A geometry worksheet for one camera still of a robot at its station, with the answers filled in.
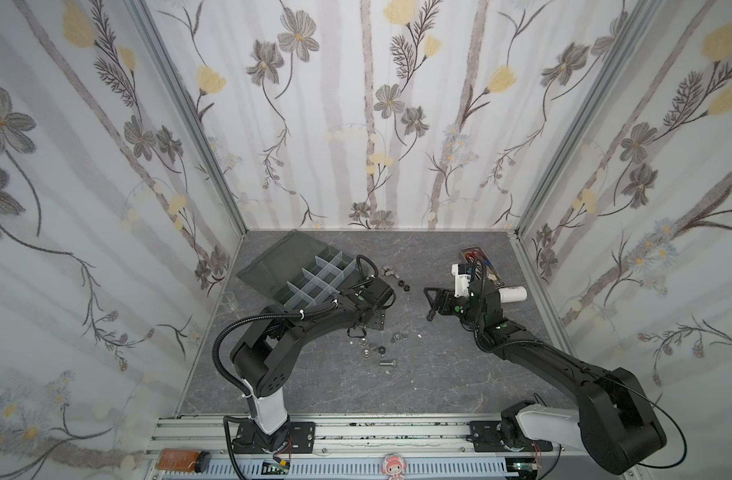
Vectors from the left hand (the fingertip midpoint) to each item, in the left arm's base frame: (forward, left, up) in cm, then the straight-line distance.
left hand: (366, 311), depth 92 cm
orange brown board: (-37, +43, -1) cm, 57 cm away
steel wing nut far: (+19, -9, -4) cm, 21 cm away
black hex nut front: (-11, -5, -4) cm, 13 cm away
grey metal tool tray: (+27, -41, -5) cm, 50 cm away
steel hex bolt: (-15, -6, -4) cm, 17 cm away
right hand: (+1, -17, +14) cm, 22 cm away
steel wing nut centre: (-7, -10, -3) cm, 13 cm away
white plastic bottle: (+6, -50, 0) cm, 50 cm away
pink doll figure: (-40, -6, 0) cm, 40 cm away
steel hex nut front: (-12, 0, -4) cm, 12 cm away
